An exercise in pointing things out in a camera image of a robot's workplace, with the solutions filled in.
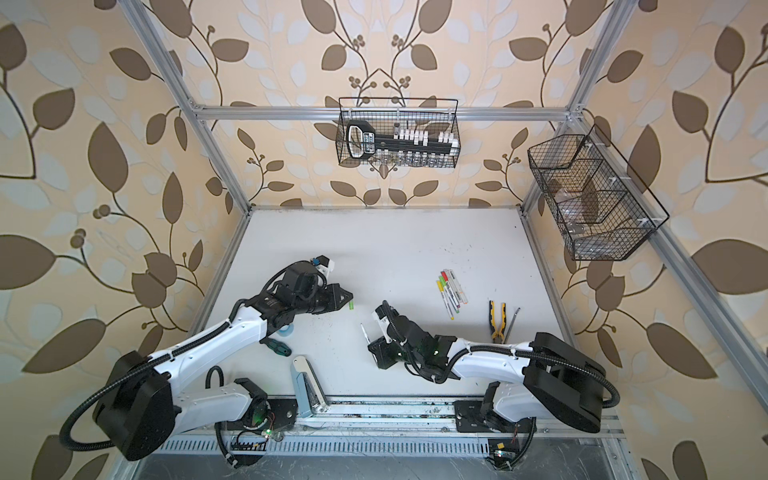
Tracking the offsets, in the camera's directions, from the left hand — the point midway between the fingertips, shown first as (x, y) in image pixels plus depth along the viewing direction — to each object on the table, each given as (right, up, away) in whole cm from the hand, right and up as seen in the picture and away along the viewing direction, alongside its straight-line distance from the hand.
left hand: (355, 294), depth 81 cm
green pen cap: (-1, -3, 0) cm, 3 cm away
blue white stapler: (-11, -25, -5) cm, 27 cm away
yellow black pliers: (+40, -10, +9) cm, 42 cm away
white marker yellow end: (+26, -1, +17) cm, 31 cm away
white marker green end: (+27, +1, +18) cm, 33 cm away
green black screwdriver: (-22, -15, +2) cm, 27 cm away
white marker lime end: (+3, -11, 0) cm, 11 cm away
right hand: (+4, -15, -1) cm, 15 cm away
